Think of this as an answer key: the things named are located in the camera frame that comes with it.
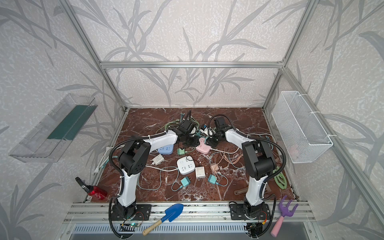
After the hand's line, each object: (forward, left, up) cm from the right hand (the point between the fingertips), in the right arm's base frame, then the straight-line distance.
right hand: (209, 135), depth 98 cm
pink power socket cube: (-8, +4, -3) cm, 9 cm away
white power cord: (+5, -38, -6) cm, 39 cm away
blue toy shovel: (-43, +20, -4) cm, 48 cm away
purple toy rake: (-43, -37, -5) cm, 57 cm away
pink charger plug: (-21, -2, -3) cm, 21 cm away
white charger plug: (-24, +6, -2) cm, 24 cm away
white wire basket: (-20, -38, +30) cm, 52 cm away
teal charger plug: (-28, +14, -3) cm, 32 cm away
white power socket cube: (-19, +14, -2) cm, 24 cm away
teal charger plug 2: (-27, -1, -3) cm, 28 cm away
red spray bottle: (-35, +58, +5) cm, 68 cm away
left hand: (-3, +6, 0) cm, 6 cm away
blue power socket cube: (-9, +27, -2) cm, 28 cm away
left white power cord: (-16, +64, -4) cm, 66 cm away
